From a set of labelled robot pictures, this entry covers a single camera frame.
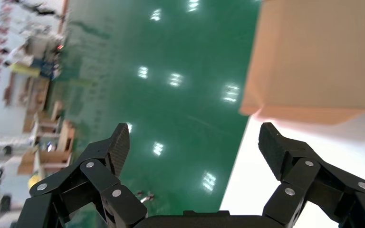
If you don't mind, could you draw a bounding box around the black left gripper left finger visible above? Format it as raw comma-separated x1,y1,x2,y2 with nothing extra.
14,123,148,228

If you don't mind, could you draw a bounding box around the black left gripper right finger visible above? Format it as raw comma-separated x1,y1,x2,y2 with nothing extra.
258,123,365,228

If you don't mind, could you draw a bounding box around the brown cardboard storage box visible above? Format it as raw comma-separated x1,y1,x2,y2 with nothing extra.
239,0,365,125

